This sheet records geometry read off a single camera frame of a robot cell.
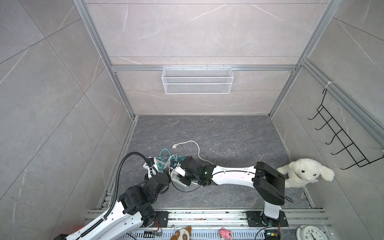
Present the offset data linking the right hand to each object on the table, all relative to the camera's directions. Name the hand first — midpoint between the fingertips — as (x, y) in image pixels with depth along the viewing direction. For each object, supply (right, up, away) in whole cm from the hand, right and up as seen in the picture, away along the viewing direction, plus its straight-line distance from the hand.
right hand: (179, 172), depth 83 cm
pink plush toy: (+23, -24, -16) cm, 37 cm away
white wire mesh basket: (+10, +58, +17) cm, 61 cm away
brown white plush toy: (+3, -24, -16) cm, 29 cm away
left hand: (-7, +5, -8) cm, 12 cm away
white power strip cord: (-5, +13, +16) cm, 21 cm away
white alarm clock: (+62, -23, -16) cm, 68 cm away
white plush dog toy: (+62, +3, -11) cm, 63 cm away
